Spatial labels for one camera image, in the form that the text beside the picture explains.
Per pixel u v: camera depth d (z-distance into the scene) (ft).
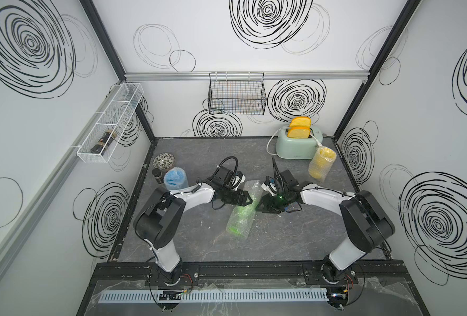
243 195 2.65
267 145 3.56
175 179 2.77
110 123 2.32
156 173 3.06
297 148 3.28
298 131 3.15
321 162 2.97
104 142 2.19
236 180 2.59
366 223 1.50
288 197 2.26
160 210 1.71
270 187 2.59
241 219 2.65
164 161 3.53
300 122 3.32
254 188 2.92
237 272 2.47
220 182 2.42
